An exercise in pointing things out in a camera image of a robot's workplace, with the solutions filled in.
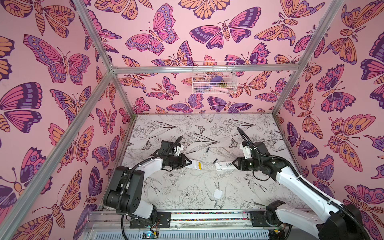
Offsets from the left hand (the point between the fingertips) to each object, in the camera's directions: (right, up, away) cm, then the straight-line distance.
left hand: (191, 161), depth 87 cm
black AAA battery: (+15, -1, +8) cm, 17 cm away
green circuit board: (-21, -33, -14) cm, 41 cm away
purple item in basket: (+17, +51, +9) cm, 55 cm away
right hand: (+24, +2, -6) cm, 25 cm away
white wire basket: (+14, +53, +10) cm, 55 cm away
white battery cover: (+14, -16, -5) cm, 22 cm away
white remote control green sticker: (+20, -4, +4) cm, 21 cm away
